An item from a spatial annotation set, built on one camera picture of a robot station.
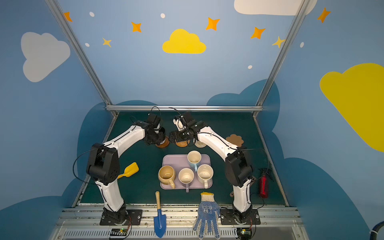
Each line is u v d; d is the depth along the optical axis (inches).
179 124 30.6
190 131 25.1
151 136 31.7
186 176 34.6
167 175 34.7
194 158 36.3
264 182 33.0
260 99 45.3
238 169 19.6
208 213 29.7
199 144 41.1
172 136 30.3
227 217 29.2
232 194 32.2
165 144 40.0
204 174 34.8
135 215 29.6
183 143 40.7
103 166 19.7
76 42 31.7
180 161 37.6
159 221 28.9
